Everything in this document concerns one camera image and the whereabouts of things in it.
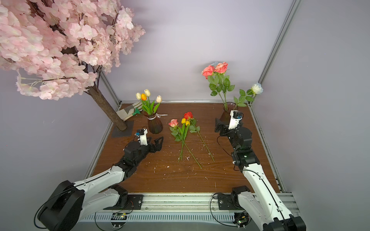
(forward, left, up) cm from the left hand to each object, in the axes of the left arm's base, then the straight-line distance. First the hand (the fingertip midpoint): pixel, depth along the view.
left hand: (159, 137), depth 83 cm
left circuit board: (-38, +18, -18) cm, 46 cm away
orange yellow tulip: (+17, +10, +15) cm, 25 cm away
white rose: (+21, -56, +20) cm, 63 cm away
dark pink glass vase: (+21, -43, +4) cm, 48 cm away
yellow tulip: (+22, -13, -13) cm, 28 cm away
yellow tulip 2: (+19, -16, -11) cm, 27 cm away
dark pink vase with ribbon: (+13, +6, -5) cm, 15 cm away
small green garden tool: (+31, +26, -12) cm, 42 cm away
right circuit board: (-37, -45, -15) cm, 60 cm away
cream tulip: (+20, +13, +14) cm, 28 cm away
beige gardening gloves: (+31, +33, -13) cm, 48 cm away
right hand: (+4, -36, +16) cm, 40 cm away
